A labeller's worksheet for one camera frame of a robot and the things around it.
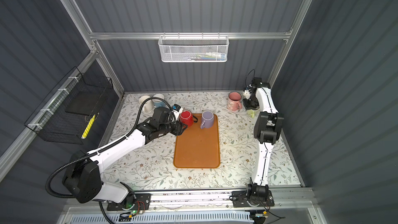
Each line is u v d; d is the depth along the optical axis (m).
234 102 1.02
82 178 0.42
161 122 0.65
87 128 0.68
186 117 0.95
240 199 0.74
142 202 0.72
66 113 0.72
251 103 0.89
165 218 0.77
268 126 0.61
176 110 0.74
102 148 0.47
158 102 1.02
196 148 0.94
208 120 0.95
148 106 1.03
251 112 0.95
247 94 0.95
